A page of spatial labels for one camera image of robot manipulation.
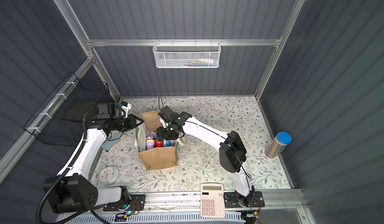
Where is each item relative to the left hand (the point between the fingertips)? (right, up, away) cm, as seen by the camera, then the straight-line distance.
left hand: (143, 122), depth 79 cm
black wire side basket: (-37, +2, -8) cm, 38 cm away
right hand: (+9, -9, +1) cm, 13 cm away
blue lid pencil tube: (+71, -11, -2) cm, 72 cm away
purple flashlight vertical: (+1, -10, +14) cm, 17 cm away
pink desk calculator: (+36, -39, -6) cm, 54 cm away
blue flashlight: (+12, -13, +4) cm, 18 cm away
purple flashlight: (+2, -13, +4) cm, 13 cm away
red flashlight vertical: (+7, -13, +5) cm, 15 cm away
